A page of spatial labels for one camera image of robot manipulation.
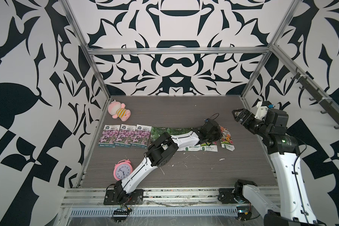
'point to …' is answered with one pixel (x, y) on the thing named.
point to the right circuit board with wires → (244, 212)
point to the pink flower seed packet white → (141, 136)
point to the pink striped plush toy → (117, 110)
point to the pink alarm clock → (123, 169)
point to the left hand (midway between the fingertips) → (225, 132)
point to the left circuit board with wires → (120, 214)
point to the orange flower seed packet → (212, 147)
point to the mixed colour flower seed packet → (226, 140)
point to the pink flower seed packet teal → (108, 135)
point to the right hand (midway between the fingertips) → (238, 113)
